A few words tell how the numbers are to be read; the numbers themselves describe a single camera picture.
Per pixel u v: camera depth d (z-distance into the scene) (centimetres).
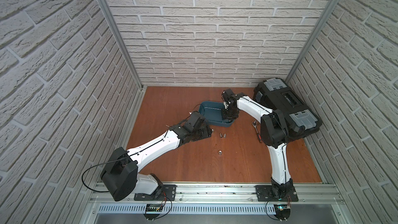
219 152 85
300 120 81
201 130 72
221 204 71
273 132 56
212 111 106
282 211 71
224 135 93
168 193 74
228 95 82
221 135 92
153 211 71
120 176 41
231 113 85
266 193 74
